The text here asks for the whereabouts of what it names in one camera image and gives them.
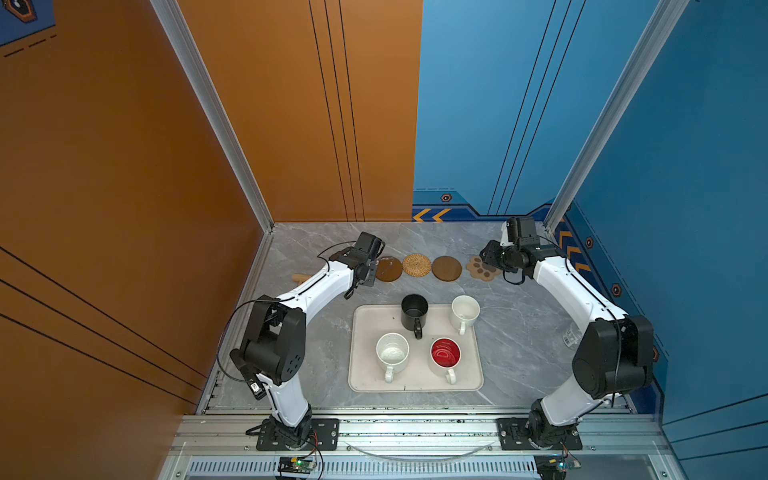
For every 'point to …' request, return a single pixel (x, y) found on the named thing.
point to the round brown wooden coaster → (446, 268)
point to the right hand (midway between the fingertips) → (486, 254)
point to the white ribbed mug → (392, 355)
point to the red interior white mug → (445, 355)
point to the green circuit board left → (295, 465)
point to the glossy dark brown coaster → (389, 269)
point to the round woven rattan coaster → (416, 265)
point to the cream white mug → (464, 312)
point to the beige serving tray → (371, 321)
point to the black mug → (414, 313)
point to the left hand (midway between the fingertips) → (361, 267)
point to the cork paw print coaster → (478, 268)
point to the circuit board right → (554, 467)
